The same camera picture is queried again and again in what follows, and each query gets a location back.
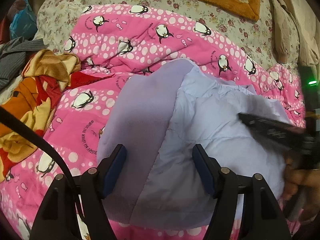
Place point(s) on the grey striped garment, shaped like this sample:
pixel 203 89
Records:
pixel 17 52

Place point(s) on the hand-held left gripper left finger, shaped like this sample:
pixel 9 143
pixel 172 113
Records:
pixel 115 172

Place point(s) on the lavender fleece jacket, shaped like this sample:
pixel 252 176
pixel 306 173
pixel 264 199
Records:
pixel 200 120

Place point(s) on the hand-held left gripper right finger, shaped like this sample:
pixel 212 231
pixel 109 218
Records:
pixel 205 172

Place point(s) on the beige garment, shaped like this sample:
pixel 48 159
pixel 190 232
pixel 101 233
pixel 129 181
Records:
pixel 295 17

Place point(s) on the blue cloth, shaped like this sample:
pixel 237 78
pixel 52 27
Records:
pixel 23 22

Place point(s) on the yellow orange cartoon blanket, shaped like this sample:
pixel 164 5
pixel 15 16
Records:
pixel 37 97

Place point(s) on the person's right hand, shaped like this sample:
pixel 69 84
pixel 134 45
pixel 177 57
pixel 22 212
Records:
pixel 291 187

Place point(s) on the pink penguin print blanket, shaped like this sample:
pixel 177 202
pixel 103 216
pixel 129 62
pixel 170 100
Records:
pixel 150 42

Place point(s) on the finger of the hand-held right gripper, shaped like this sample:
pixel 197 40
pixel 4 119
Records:
pixel 270 127

